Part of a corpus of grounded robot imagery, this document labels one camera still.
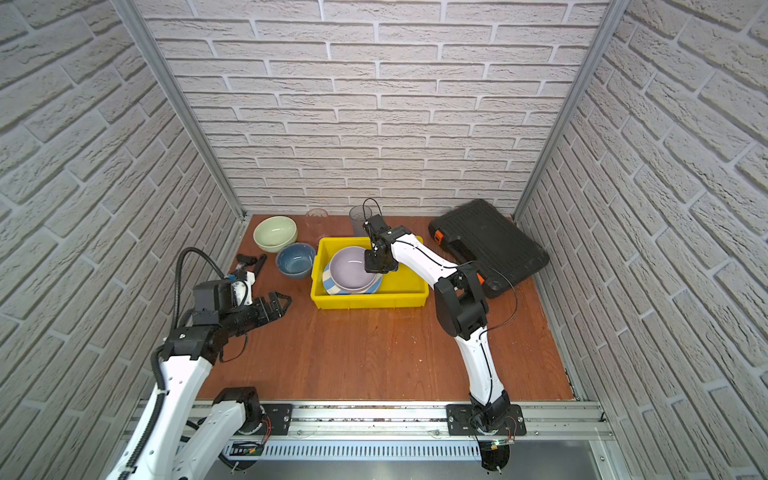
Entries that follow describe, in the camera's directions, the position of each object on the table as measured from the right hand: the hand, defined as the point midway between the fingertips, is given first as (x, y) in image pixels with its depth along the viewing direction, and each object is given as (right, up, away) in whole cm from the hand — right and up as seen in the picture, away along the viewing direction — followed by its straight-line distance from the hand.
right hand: (372, 265), depth 94 cm
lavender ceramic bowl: (-8, -1, +1) cm, 8 cm away
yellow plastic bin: (+9, -8, +5) cm, 13 cm away
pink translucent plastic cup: (-21, +16, +12) cm, 29 cm away
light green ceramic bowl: (-38, +11, +15) cm, 42 cm away
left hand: (-23, -8, -18) cm, 30 cm away
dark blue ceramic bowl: (-28, +1, +9) cm, 30 cm away
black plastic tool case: (+45, +4, +7) cm, 45 cm away
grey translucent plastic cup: (-6, +18, +12) cm, 23 cm away
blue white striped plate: (-12, -7, -2) cm, 14 cm away
